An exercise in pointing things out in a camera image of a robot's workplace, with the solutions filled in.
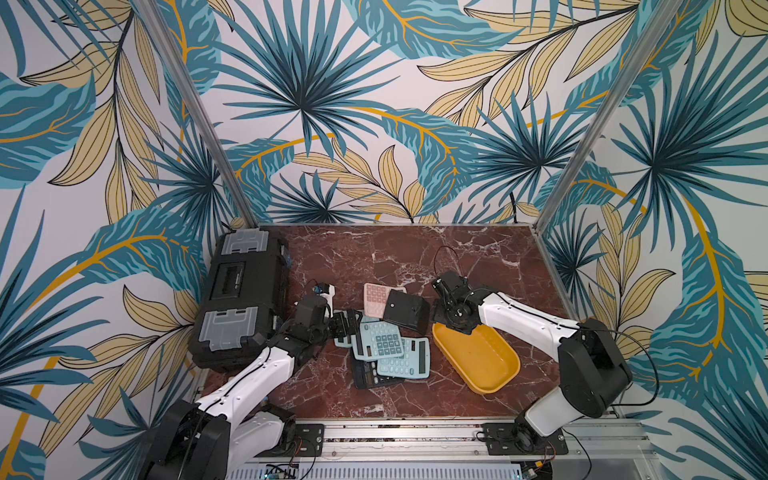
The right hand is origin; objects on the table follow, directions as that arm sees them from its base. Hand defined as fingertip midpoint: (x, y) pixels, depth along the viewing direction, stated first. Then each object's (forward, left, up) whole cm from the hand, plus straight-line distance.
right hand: (441, 317), depth 89 cm
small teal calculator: (-6, +29, -2) cm, 29 cm away
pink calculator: (+8, +19, -1) cm, 21 cm away
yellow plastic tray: (-10, -12, -8) cm, 18 cm away
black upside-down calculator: (+2, +9, 0) cm, 9 cm away
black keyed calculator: (-15, +23, -3) cm, 27 cm away
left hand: (-2, +27, +3) cm, 27 cm away
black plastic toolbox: (+3, +55, +11) cm, 56 cm away
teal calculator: (-12, +9, -3) cm, 16 cm away
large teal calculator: (-6, +19, -1) cm, 20 cm away
